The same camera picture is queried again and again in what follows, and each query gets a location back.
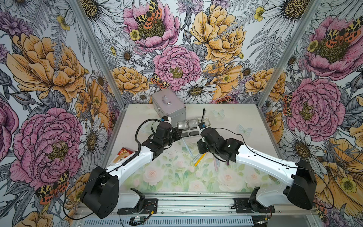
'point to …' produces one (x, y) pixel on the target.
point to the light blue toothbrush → (186, 146)
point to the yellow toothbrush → (200, 159)
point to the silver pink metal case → (166, 102)
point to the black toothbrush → (203, 115)
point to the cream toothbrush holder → (189, 128)
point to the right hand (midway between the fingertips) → (200, 144)
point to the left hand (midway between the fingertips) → (181, 134)
